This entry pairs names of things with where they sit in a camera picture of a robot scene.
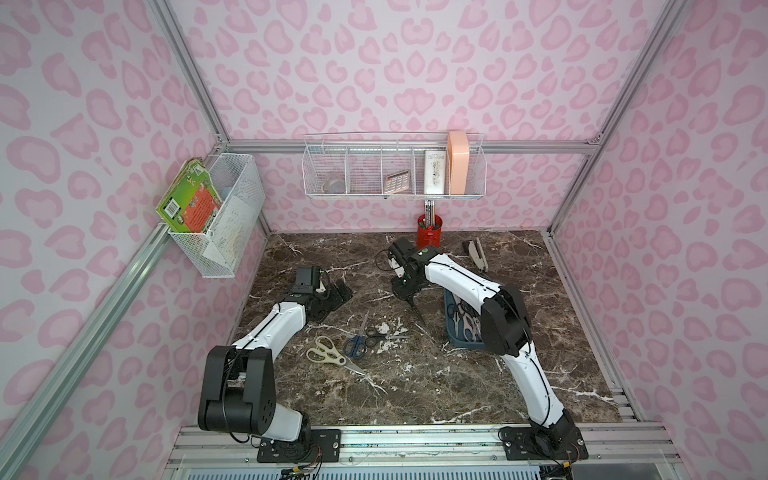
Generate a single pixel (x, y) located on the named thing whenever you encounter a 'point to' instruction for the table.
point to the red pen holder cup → (429, 230)
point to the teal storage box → (461, 341)
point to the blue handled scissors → (356, 345)
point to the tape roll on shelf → (334, 186)
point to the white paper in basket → (231, 230)
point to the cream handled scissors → (327, 353)
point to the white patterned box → (434, 172)
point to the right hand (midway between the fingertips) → (400, 289)
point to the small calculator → (397, 182)
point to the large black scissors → (416, 311)
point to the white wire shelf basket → (395, 166)
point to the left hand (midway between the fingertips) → (343, 292)
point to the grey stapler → (477, 254)
